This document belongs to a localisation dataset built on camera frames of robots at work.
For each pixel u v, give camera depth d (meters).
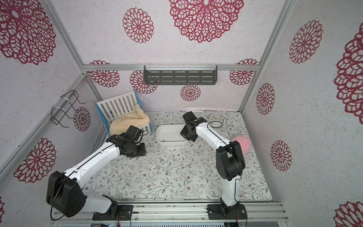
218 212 0.74
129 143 0.60
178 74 0.95
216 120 1.10
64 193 0.40
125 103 1.09
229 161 0.50
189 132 0.76
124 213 0.74
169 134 1.11
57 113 0.73
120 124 1.00
